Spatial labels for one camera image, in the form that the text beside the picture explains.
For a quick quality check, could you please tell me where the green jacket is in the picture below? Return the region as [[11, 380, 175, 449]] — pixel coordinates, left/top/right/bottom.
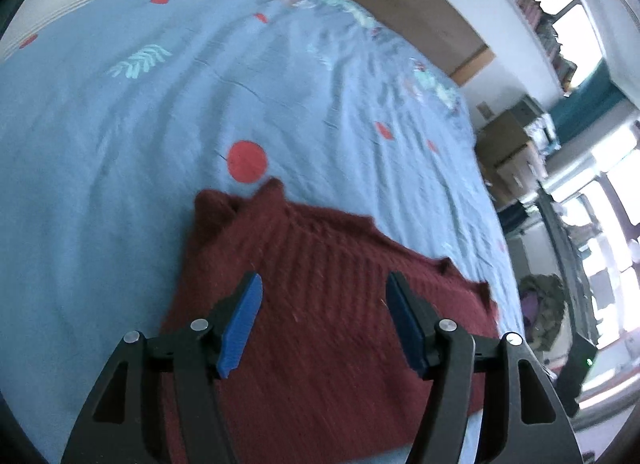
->
[[517, 274, 567, 351]]

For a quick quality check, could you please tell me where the low wooden nightstand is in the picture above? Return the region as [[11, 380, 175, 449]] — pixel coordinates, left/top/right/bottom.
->
[[487, 144, 540, 206]]

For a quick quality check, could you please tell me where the wooden headboard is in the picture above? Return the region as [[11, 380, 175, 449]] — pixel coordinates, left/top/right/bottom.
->
[[247, 0, 496, 87]]

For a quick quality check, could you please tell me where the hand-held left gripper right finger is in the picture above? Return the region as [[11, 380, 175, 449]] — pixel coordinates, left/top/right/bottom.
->
[[385, 271, 586, 464]]

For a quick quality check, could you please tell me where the blue printed duvet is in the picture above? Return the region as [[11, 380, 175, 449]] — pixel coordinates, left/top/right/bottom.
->
[[0, 0, 526, 464]]

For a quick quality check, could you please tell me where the dark grey desk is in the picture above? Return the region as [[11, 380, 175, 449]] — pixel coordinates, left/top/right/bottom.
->
[[537, 179, 598, 345]]

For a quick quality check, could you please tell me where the wooden drawer chest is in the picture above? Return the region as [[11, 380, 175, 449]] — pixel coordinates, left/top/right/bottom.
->
[[475, 110, 535, 167]]

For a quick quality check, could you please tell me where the long teal curtain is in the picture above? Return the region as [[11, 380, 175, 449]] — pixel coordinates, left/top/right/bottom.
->
[[552, 66, 640, 134]]

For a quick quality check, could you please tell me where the bright window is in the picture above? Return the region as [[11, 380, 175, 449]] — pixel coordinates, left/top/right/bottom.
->
[[545, 0, 640, 395]]

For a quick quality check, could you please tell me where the maroon knitted sweater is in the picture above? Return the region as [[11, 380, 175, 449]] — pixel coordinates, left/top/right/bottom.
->
[[160, 178, 501, 464]]

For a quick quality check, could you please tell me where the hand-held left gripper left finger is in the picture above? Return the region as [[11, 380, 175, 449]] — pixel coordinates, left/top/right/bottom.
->
[[60, 271, 264, 464]]

